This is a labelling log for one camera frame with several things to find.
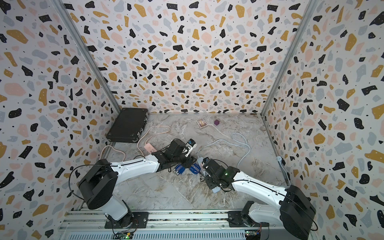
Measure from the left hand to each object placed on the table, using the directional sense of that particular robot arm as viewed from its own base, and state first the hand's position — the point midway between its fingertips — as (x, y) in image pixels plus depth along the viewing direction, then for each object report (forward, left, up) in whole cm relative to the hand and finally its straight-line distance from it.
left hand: (195, 156), depth 86 cm
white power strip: (+1, -2, -7) cm, 8 cm away
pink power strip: (+10, +30, -7) cm, 32 cm away
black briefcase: (+28, +48, -5) cm, 56 cm away
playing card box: (+33, -4, -8) cm, 34 cm away
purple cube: (+36, -16, -10) cm, 40 cm away
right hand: (-12, -8, -5) cm, 15 cm away
